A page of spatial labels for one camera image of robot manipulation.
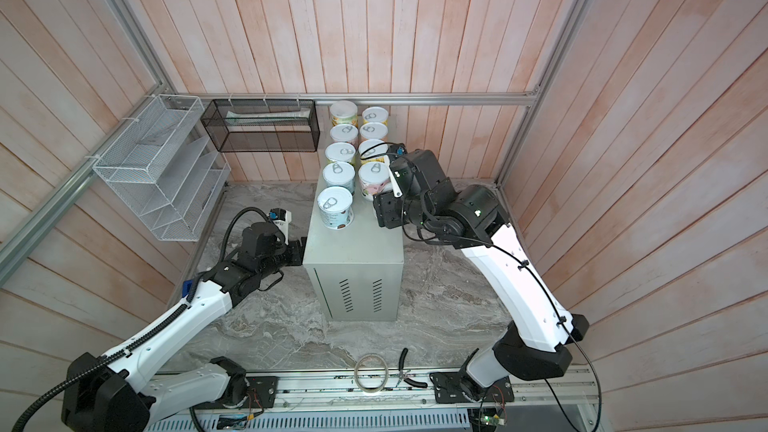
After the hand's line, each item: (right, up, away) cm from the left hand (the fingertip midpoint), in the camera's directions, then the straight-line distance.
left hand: (306, 247), depth 81 cm
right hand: (+22, +12, -18) cm, 31 cm away
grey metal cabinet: (+12, -11, +15) cm, 22 cm away
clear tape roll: (+14, -33, -6) cm, 37 cm away
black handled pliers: (+26, -32, -4) cm, 42 cm away
